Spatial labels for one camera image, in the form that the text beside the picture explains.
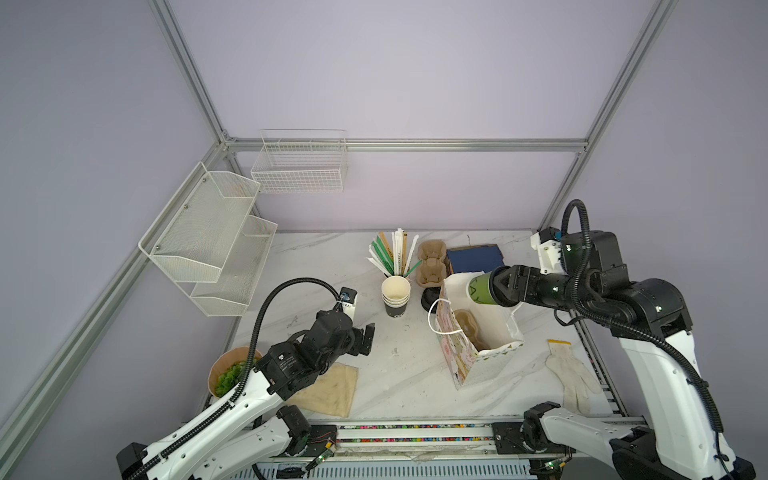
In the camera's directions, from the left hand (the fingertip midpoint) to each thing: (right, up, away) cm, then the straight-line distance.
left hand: (353, 324), depth 74 cm
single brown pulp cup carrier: (+33, -4, +16) cm, 37 cm away
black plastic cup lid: (+22, +4, +24) cm, 33 cm away
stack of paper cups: (+11, +6, +19) cm, 22 cm away
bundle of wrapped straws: (+10, +16, +22) cm, 29 cm away
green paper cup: (+30, +10, -8) cm, 32 cm away
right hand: (+32, +11, -13) cm, 37 cm away
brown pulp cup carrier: (+24, +12, +30) cm, 40 cm away
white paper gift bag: (+38, -1, +5) cm, 39 cm away
